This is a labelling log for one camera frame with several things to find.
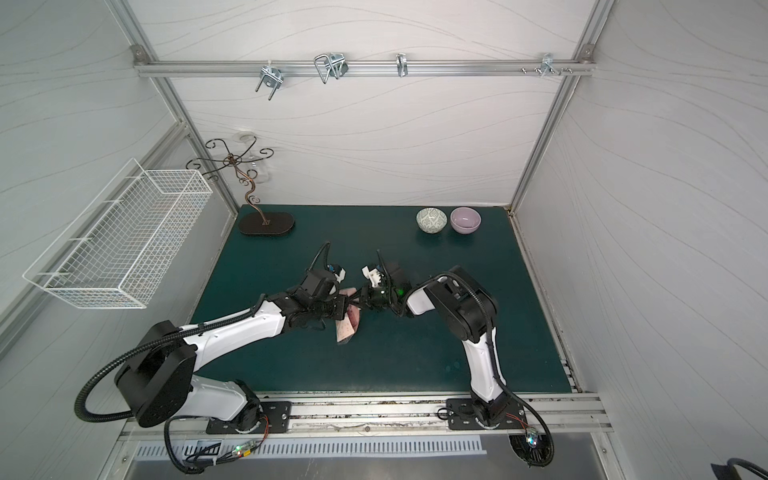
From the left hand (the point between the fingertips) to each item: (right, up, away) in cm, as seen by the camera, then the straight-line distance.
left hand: (351, 305), depth 86 cm
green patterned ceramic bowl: (+28, +27, +29) cm, 48 cm away
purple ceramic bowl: (+40, +26, +27) cm, 56 cm away
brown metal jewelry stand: (-40, +25, +28) cm, 55 cm away
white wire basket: (-52, +17, -17) cm, 57 cm away
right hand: (-2, +1, +6) cm, 6 cm away
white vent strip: (-6, -30, -15) cm, 35 cm away
